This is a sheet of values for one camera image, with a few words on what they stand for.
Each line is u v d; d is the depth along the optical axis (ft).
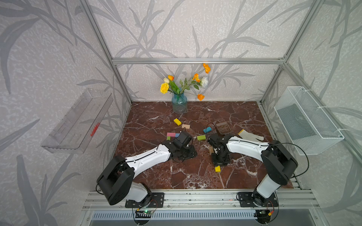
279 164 1.50
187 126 3.45
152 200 2.37
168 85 3.03
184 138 2.16
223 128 3.41
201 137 3.23
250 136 3.25
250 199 2.42
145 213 2.36
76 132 2.24
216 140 2.35
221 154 2.37
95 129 2.14
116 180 1.38
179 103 3.45
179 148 2.11
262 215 2.49
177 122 3.52
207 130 3.35
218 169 2.72
